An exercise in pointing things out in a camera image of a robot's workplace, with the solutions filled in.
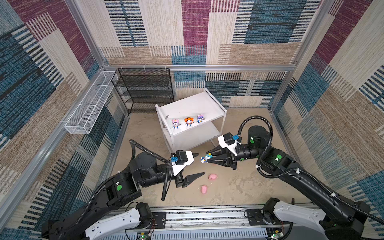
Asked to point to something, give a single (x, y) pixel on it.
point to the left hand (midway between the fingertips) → (200, 161)
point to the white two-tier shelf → (201, 102)
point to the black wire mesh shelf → (141, 89)
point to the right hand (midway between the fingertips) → (208, 159)
